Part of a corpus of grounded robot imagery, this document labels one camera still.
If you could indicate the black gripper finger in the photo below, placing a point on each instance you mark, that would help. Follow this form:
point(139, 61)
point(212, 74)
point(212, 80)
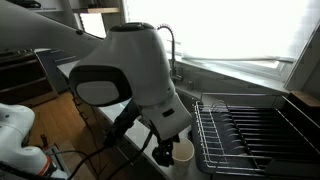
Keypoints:
point(162, 156)

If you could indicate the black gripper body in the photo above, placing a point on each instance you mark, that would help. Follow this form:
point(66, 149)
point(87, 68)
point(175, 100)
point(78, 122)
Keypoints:
point(168, 142)

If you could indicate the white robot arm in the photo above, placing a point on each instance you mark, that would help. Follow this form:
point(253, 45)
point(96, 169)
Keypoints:
point(133, 66)

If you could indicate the stainless steel sink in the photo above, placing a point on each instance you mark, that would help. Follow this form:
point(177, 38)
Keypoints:
point(186, 100)

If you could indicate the small metal ledge knob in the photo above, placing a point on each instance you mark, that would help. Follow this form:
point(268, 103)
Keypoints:
point(190, 85)

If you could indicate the chrome spring kitchen faucet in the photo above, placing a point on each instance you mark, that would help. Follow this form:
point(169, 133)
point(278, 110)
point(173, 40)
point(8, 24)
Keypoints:
point(173, 66)

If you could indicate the black drainer tray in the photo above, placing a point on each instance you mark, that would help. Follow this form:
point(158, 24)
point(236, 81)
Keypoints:
point(283, 133)

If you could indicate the white striped window blind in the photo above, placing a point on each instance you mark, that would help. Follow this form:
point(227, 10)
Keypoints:
point(240, 30)

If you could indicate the wooden cutting board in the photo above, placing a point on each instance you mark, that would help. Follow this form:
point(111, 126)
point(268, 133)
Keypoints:
point(303, 98)

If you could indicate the light wooden shelf board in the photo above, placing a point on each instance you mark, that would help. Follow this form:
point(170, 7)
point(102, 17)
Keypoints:
point(103, 10)

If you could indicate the dark wooden shelf unit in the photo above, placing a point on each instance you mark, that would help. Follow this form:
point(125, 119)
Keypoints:
point(26, 86)

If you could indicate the black item on shelf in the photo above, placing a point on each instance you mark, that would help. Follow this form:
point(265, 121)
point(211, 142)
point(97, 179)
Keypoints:
point(25, 4)

